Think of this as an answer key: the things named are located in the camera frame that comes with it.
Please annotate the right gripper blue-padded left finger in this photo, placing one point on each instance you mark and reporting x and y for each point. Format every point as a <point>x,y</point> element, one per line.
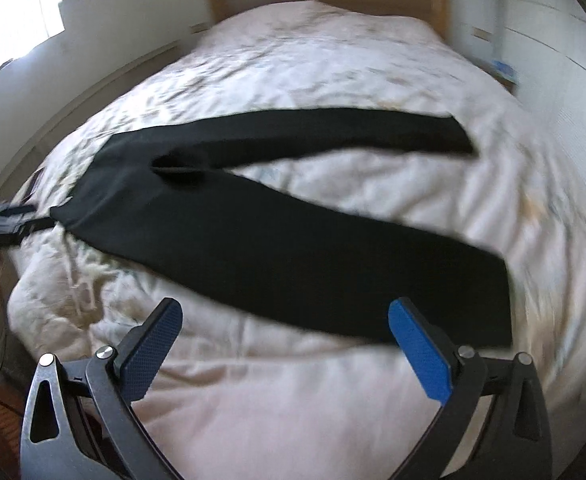
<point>79,422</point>

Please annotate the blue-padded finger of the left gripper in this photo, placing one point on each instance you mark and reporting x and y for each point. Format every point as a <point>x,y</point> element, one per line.
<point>35,225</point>

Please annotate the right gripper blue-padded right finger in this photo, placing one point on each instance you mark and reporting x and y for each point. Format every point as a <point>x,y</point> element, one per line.
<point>515,439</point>

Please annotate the black pants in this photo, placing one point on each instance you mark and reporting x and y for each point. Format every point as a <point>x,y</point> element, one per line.
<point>168,198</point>

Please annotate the bedside table with blue items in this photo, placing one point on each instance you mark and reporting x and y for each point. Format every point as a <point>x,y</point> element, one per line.
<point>502,72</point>

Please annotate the white wardrobe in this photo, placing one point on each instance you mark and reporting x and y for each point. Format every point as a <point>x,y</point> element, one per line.
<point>545,42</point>

